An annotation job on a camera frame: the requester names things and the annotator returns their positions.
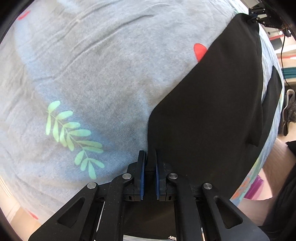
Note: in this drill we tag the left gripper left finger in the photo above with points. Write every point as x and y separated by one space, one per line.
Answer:
96 212

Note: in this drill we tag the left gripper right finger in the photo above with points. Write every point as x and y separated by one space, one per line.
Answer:
202 214

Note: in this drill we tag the black pants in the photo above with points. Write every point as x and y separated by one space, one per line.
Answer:
211 127

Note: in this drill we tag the purple object on floor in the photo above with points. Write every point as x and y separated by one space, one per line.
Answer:
255 189

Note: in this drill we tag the office chair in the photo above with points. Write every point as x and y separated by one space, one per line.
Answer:
288 112

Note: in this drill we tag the blue patterned bed sheet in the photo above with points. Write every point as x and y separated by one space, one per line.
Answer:
79 80

